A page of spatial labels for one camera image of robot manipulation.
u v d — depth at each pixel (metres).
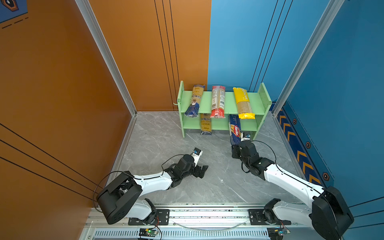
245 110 0.79
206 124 0.92
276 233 0.70
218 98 0.85
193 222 0.73
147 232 0.71
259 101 0.91
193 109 0.79
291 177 0.50
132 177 0.48
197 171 0.76
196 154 0.75
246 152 0.63
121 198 0.43
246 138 0.73
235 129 0.87
